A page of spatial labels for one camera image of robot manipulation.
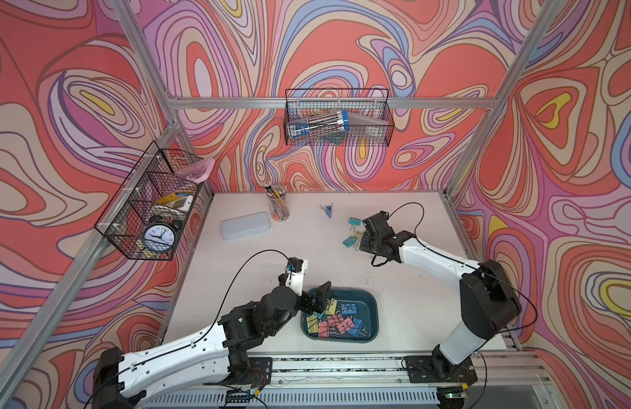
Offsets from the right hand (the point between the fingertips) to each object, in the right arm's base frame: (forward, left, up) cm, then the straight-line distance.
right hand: (368, 247), depth 92 cm
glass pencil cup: (+21, +34, +4) cm, 40 cm away
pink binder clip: (-23, +14, -5) cm, 28 cm away
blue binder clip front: (-26, +7, -6) cm, 27 cm away
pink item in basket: (+19, +59, +23) cm, 66 cm away
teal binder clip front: (+7, +6, -6) cm, 11 cm away
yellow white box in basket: (+3, +59, +25) cm, 64 cm away
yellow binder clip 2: (-19, +15, -6) cm, 25 cm away
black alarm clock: (-9, +61, +24) cm, 66 cm away
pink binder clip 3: (-26, +11, -3) cm, 29 cm away
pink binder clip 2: (-27, +18, -6) cm, 33 cm away
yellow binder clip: (-24, +21, -6) cm, 33 cm away
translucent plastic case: (+18, +50, -7) cm, 54 cm away
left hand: (-18, +18, +13) cm, 29 cm away
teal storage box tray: (-20, +3, -7) cm, 21 cm away
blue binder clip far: (+22, +13, -4) cm, 26 cm away
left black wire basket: (0, +69, +22) cm, 72 cm away
